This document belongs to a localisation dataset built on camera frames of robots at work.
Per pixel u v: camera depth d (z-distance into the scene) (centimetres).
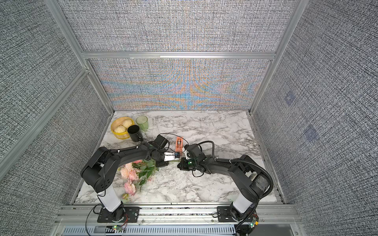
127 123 104
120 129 100
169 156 82
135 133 97
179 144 94
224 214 72
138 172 86
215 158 60
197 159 70
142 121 104
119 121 108
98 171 47
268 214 75
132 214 74
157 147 73
